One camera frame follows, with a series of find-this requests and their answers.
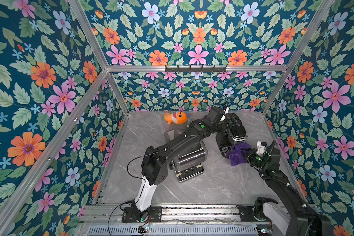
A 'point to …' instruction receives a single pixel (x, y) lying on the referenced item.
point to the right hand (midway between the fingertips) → (242, 147)
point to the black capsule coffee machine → (236, 132)
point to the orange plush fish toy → (178, 117)
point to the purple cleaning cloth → (236, 154)
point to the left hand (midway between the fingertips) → (231, 124)
